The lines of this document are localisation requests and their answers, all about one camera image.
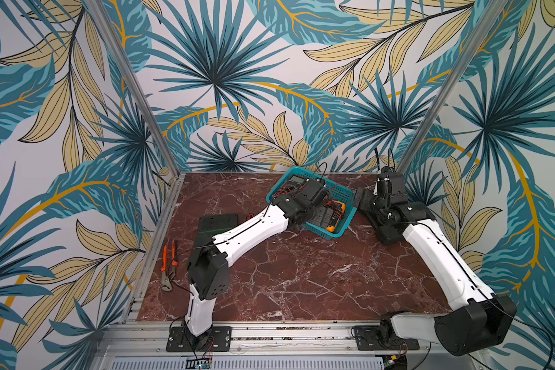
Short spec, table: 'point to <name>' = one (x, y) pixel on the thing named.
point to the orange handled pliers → (166, 279)
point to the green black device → (213, 225)
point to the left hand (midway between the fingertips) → (314, 213)
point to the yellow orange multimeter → (338, 210)
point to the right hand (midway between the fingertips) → (369, 196)
